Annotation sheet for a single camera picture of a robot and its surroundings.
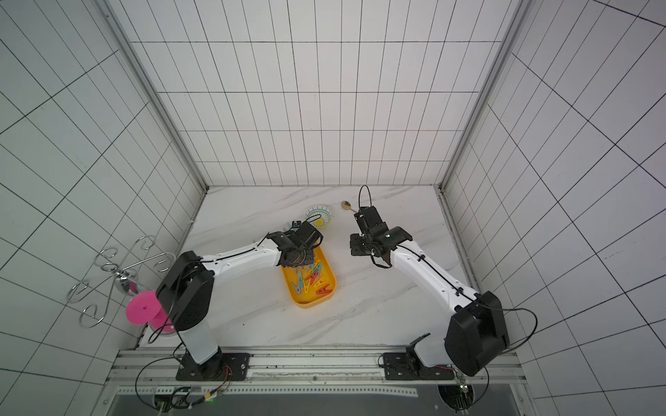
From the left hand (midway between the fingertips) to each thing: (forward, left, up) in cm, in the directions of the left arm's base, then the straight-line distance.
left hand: (300, 259), depth 89 cm
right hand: (+1, -17, +9) cm, 19 cm away
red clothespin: (-9, -9, -5) cm, 14 cm away
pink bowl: (-24, +32, +20) cm, 44 cm away
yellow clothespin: (-6, -7, -5) cm, 11 cm away
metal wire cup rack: (-17, +39, +22) cm, 48 cm away
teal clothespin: (-6, 0, -3) cm, 7 cm away
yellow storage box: (-14, -2, -1) cm, 14 cm away
